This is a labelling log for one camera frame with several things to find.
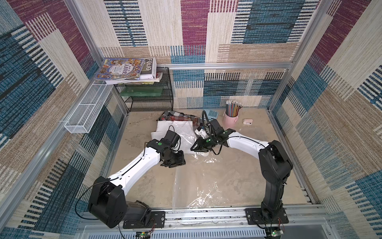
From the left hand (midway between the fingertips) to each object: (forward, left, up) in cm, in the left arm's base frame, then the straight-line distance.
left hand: (183, 162), depth 81 cm
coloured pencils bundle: (+38, -32, +3) cm, 50 cm away
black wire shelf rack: (+55, +23, 0) cm, 60 cm away
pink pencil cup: (+32, -31, -4) cm, 44 cm away
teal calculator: (+44, -20, -8) cm, 49 cm away
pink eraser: (+36, -46, -9) cm, 59 cm away
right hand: (+8, -4, 0) cm, 9 cm away
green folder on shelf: (+42, +27, +15) cm, 52 cm away
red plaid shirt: (+39, +8, -6) cm, 41 cm away
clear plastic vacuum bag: (-5, -12, -13) cm, 18 cm away
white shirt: (+25, 0, -2) cm, 25 cm away
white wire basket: (+11, +46, +23) cm, 52 cm away
